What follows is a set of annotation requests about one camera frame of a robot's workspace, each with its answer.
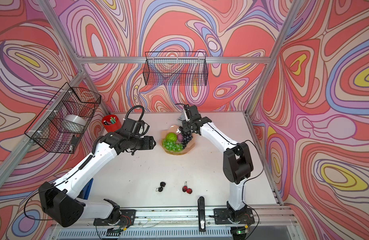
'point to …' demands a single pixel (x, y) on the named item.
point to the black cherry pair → (162, 184)
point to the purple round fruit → (180, 137)
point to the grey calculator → (182, 117)
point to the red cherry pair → (185, 188)
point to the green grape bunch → (172, 146)
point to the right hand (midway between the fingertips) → (189, 126)
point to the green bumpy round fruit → (171, 137)
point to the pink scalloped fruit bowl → (174, 129)
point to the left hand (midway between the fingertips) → (152, 142)
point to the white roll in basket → (75, 118)
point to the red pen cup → (111, 122)
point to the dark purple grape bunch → (186, 137)
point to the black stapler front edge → (201, 214)
